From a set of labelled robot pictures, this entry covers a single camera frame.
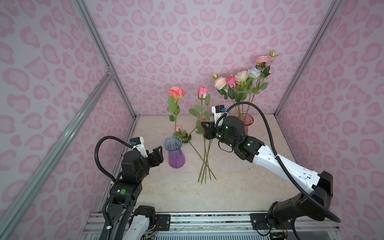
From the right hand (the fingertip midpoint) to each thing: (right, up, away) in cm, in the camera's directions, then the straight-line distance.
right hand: (201, 122), depth 69 cm
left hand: (-21, -11, +1) cm, 24 cm away
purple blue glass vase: (-14, -18, +17) cm, 28 cm away
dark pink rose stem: (+17, +16, +12) cm, 26 cm away
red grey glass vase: (+29, +2, +24) cm, 38 cm away
